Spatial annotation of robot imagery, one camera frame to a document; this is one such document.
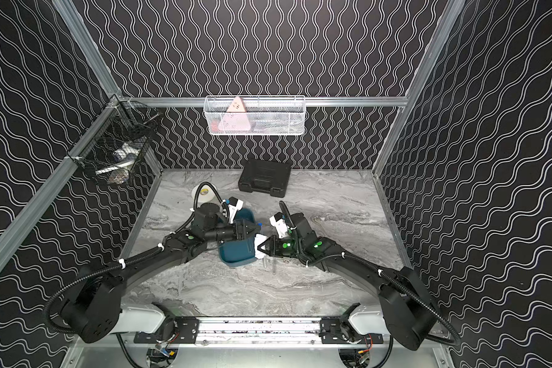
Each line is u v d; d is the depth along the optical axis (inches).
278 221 29.5
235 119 34.7
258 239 30.4
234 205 30.0
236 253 36.3
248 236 29.2
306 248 25.0
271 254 27.5
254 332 30.0
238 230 28.2
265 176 44.6
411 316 16.3
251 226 29.7
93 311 16.7
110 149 36.2
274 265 35.2
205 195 43.5
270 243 27.7
